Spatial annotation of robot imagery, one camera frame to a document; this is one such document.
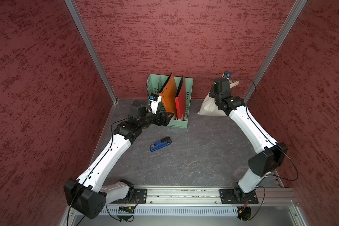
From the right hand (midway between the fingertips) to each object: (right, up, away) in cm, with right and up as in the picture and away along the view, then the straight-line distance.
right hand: (217, 89), depth 80 cm
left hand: (-30, -14, -8) cm, 34 cm away
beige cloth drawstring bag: (-4, -10, +1) cm, 11 cm away
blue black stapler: (-32, -33, +12) cm, 48 cm away
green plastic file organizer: (-40, +9, +24) cm, 47 cm away
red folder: (-21, -5, +3) cm, 22 cm away
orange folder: (-29, -3, +8) cm, 30 cm away
